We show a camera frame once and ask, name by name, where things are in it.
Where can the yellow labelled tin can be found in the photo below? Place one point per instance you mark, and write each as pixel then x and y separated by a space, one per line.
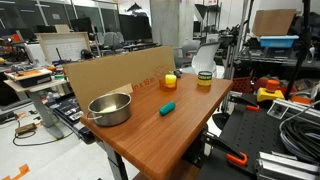
pixel 204 80

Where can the small grey object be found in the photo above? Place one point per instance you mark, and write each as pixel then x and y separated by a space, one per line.
pixel 178 74

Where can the large brown cardboard panel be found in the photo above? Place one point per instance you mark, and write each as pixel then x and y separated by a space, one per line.
pixel 110 73

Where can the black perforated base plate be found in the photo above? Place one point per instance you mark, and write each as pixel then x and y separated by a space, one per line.
pixel 250 133

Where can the brown power box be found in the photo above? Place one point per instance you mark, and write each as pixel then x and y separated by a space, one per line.
pixel 26 128

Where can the stainless steel pot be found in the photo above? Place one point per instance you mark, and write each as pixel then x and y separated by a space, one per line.
pixel 114 117

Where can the yellow emergency stop button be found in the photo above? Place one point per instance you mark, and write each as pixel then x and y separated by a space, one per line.
pixel 269 93

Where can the blue plastic bin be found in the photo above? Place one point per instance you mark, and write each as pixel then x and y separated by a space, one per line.
pixel 278 41

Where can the black flat equipment case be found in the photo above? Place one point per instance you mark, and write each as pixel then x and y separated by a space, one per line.
pixel 66 110

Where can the metal storage shelf rack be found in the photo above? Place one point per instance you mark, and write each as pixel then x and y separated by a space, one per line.
pixel 266 56

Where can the large black monitor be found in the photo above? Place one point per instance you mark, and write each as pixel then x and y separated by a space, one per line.
pixel 135 27

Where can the small orange bowl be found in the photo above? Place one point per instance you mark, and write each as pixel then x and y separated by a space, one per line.
pixel 162 87

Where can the white mesh office chair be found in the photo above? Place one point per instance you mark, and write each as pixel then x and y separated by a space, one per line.
pixel 204 60

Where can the grey metal table leg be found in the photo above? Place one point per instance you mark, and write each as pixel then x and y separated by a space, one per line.
pixel 116 163

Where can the yellow toy bell pepper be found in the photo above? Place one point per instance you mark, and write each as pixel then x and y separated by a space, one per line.
pixel 170 80

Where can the grey office chair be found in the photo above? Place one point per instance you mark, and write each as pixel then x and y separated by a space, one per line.
pixel 112 41

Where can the white framed pegboard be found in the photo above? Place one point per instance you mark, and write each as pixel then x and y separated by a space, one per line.
pixel 66 45

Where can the black orange tool case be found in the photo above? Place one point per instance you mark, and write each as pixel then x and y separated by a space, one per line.
pixel 31 78

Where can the small black monitor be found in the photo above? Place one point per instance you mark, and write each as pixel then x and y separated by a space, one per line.
pixel 81 25

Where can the black camera stand pole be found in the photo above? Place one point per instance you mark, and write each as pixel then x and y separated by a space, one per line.
pixel 300 46

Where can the grey standing side desk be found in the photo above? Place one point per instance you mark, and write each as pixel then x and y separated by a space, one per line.
pixel 41 106

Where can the aluminium extrusion rail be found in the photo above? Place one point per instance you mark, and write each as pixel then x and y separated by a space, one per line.
pixel 293 107
pixel 286 168

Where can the green capsule-shaped object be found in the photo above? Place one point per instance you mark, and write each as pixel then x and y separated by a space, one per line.
pixel 167 108

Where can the plain brown cardboard box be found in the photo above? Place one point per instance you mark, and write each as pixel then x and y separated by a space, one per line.
pixel 273 21

